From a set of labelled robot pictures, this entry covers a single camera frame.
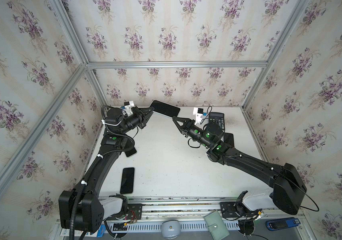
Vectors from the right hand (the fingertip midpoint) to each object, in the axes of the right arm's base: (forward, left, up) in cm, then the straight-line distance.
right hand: (170, 119), depth 66 cm
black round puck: (-37, -36, -39) cm, 64 cm away
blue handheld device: (-36, -46, -32) cm, 67 cm away
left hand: (+6, +7, +2) cm, 10 cm away
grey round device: (-38, +1, -28) cm, 47 cm away
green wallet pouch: (-36, -20, -35) cm, 54 cm away
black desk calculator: (+31, -36, -33) cm, 58 cm away
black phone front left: (-17, +25, -36) cm, 47 cm away
